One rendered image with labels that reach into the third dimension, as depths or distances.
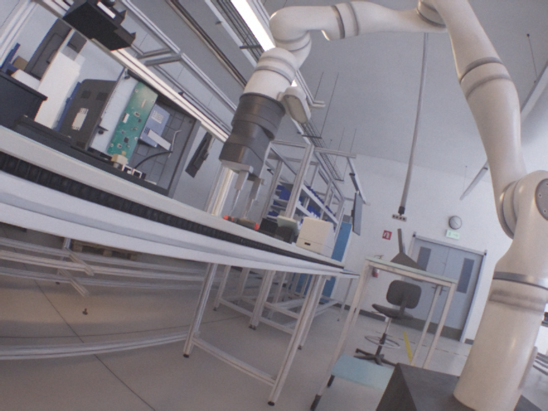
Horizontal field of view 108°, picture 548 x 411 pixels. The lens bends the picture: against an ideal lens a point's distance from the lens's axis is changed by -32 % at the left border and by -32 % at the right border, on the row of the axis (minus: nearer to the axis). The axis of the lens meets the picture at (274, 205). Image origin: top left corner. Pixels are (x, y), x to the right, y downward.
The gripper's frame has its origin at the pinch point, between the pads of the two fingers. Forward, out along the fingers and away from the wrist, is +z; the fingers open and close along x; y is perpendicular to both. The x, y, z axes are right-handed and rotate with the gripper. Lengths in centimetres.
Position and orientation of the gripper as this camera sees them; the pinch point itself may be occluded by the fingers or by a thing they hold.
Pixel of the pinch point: (239, 213)
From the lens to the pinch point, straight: 42.9
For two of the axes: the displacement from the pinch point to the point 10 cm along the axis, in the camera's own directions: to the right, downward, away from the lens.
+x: -2.8, -2.2, -9.3
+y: -9.1, -2.5, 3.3
